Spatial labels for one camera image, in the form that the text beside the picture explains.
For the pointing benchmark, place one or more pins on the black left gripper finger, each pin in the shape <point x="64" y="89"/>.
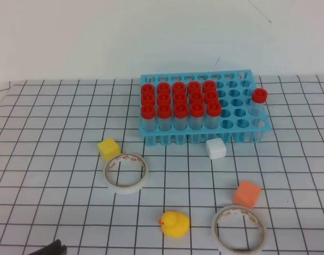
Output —
<point x="55" y="248"/>

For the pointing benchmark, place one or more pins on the red-capped clear test tube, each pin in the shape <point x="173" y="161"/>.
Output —
<point x="213" y="112"/>

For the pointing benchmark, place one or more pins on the red-capped tube row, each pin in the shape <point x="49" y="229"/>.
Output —
<point x="193" y="86"/>
<point x="180" y="116"/>
<point x="164" y="113"/>
<point x="196" y="97"/>
<point x="147" y="99"/>
<point x="163" y="88"/>
<point x="179" y="98"/>
<point x="163" y="99"/>
<point x="179" y="87"/>
<point x="209" y="85"/>
<point x="147" y="88"/>
<point x="148" y="117"/>
<point x="211" y="96"/>
<point x="196" y="115"/>

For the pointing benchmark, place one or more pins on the blue test tube rack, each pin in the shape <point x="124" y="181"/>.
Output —
<point x="234" y="88"/>

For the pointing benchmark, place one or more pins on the lone red-capped test tube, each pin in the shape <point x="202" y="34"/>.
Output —
<point x="257" y="107"/>

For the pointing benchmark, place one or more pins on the left white tape roll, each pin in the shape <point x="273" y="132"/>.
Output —
<point x="126" y="173"/>

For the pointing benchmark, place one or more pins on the white tape roll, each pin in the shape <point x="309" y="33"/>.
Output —
<point x="238" y="230"/>
<point x="126" y="173"/>

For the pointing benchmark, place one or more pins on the yellow foam cube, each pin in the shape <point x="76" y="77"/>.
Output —
<point x="108" y="149"/>

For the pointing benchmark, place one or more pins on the yellow rubber duck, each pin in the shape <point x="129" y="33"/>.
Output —
<point x="174" y="224"/>

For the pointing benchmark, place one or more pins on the right white tape roll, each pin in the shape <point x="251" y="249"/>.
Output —
<point x="238" y="230"/>

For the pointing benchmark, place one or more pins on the white foam cube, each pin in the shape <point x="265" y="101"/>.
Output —
<point x="216" y="148"/>

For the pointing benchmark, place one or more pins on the orange foam cube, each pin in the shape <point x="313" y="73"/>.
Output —
<point x="247" y="194"/>

